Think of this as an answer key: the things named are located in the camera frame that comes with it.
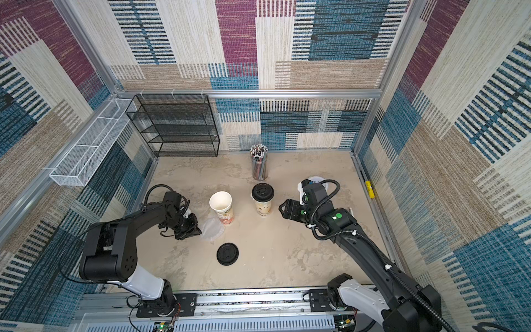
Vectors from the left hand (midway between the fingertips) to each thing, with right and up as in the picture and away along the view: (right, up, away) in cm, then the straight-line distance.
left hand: (202, 231), depth 91 cm
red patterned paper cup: (+9, +14, -6) cm, 18 cm away
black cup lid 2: (+12, -7, -8) cm, 16 cm away
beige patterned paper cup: (+27, +11, -5) cm, 29 cm away
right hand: (+36, +11, -13) cm, 40 cm away
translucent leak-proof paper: (+4, +1, +1) cm, 4 cm away
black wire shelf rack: (-20, +50, +19) cm, 58 cm away
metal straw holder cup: (+25, +33, +3) cm, 41 cm away
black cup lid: (+27, +18, -8) cm, 33 cm away
